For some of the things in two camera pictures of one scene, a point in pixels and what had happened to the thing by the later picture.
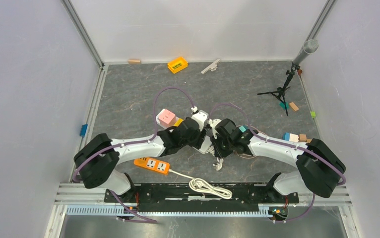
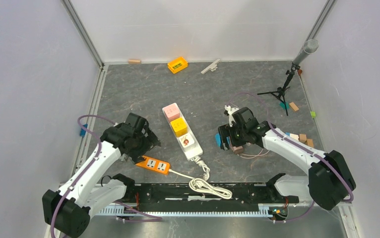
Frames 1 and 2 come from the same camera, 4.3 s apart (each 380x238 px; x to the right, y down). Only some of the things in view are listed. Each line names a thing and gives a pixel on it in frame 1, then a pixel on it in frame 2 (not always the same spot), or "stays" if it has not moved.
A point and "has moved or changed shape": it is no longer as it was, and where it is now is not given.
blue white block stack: (291, 137) stays
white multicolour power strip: (204, 144) -> (187, 142)
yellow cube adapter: (178, 122) has moved or changed shape
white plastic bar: (212, 67) stays
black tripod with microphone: (308, 47) stays
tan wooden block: (295, 108) stays
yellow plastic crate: (177, 65) stays
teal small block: (282, 104) stays
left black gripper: (199, 134) -> (150, 141)
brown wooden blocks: (302, 138) stays
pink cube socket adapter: (167, 118) -> (171, 111)
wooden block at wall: (134, 61) stays
